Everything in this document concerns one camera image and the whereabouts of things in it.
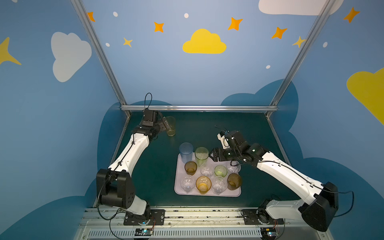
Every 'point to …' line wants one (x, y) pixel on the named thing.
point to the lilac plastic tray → (179, 173)
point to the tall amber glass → (171, 121)
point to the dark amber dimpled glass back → (190, 167)
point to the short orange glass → (203, 184)
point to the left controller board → (143, 232)
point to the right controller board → (268, 233)
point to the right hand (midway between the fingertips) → (216, 152)
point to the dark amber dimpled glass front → (234, 181)
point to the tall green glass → (201, 155)
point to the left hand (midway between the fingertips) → (162, 124)
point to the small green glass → (220, 170)
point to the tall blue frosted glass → (186, 150)
